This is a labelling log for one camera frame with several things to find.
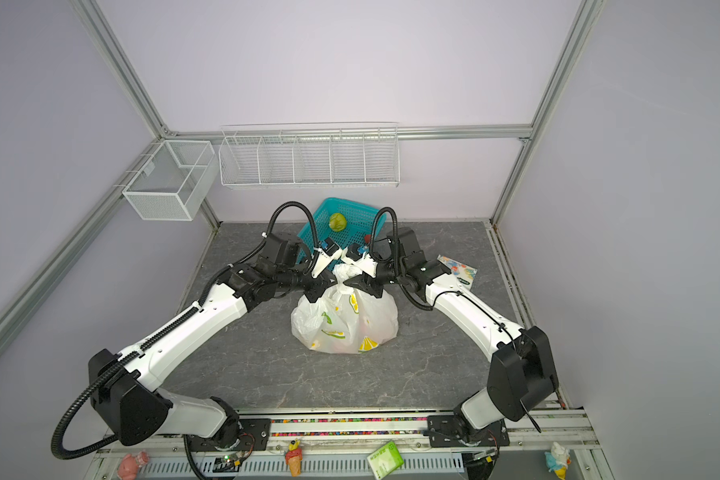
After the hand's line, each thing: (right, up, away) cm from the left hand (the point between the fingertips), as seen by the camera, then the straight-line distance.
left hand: (337, 282), depth 75 cm
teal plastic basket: (+3, +17, +44) cm, 47 cm away
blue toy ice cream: (+52, -40, -7) cm, 66 cm away
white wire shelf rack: (-12, +40, +24) cm, 48 cm away
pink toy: (-47, -41, -7) cm, 63 cm away
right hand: (+3, +1, +3) cm, 4 cm away
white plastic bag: (+2, -11, +4) cm, 11 cm away
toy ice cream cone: (-9, -40, -6) cm, 42 cm away
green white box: (+12, -41, -7) cm, 43 cm away
